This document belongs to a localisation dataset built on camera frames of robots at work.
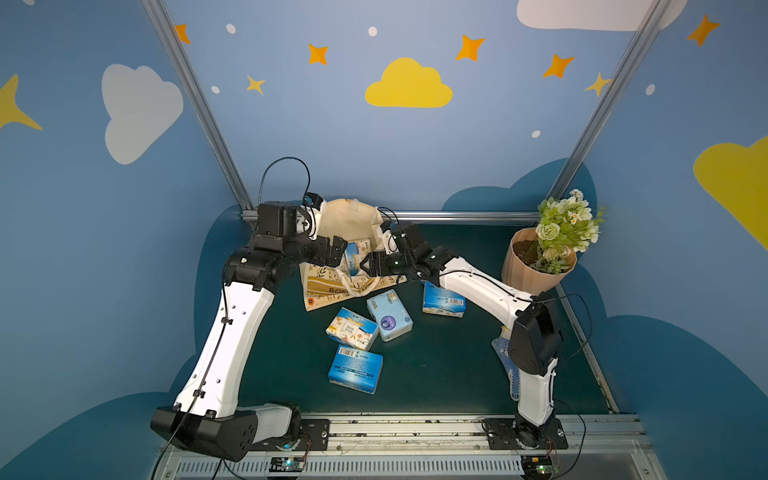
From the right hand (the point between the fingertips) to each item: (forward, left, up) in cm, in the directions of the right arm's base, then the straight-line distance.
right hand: (374, 260), depth 85 cm
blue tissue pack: (-27, +3, -13) cm, 30 cm away
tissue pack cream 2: (+11, +5, -8) cm, 15 cm away
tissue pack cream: (-15, +5, -14) cm, 21 cm away
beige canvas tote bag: (-5, +15, -7) cm, 17 cm away
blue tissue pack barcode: (-4, -21, -13) cm, 25 cm away
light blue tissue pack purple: (-9, -6, -15) cm, 19 cm away
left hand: (-5, +9, +15) cm, 19 cm away
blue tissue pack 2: (+9, +9, -10) cm, 16 cm away
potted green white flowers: (+9, -50, -6) cm, 51 cm away
